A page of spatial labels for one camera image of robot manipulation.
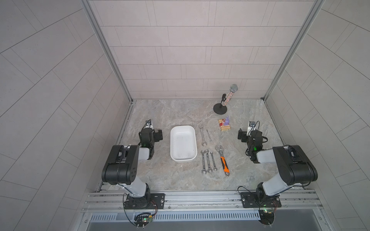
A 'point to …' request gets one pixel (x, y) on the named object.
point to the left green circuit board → (142, 219)
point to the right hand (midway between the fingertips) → (247, 127)
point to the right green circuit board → (267, 216)
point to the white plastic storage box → (183, 144)
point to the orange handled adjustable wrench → (220, 149)
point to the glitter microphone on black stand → (220, 108)
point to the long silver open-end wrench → (204, 171)
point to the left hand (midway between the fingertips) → (154, 127)
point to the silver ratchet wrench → (204, 142)
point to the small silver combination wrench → (215, 167)
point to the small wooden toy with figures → (224, 124)
